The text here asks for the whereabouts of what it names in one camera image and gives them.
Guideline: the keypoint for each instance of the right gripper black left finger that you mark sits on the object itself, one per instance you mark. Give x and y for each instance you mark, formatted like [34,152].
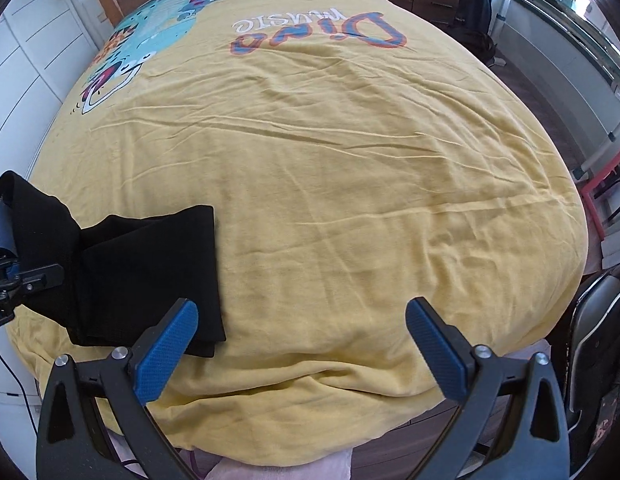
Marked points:
[95,423]

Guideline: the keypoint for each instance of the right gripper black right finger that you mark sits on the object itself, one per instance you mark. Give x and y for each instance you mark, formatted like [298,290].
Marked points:
[509,420]

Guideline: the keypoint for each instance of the black pants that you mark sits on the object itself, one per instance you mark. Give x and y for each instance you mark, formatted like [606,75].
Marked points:
[120,276]

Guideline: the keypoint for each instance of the black office chair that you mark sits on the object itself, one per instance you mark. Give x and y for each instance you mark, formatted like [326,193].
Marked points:
[585,350]

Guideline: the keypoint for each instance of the pink bed sheet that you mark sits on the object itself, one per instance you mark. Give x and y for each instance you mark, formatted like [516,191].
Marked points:
[306,450]

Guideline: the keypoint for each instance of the white wardrobe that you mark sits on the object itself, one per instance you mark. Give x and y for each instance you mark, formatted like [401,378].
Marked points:
[44,48]

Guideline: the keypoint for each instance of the yellow printed bed cover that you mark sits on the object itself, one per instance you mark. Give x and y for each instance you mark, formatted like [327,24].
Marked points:
[355,157]

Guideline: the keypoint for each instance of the glass desk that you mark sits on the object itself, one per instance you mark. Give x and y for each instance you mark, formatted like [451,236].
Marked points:
[573,66]

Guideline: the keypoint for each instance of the black bag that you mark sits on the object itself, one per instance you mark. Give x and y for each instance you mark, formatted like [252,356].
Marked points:
[470,26]

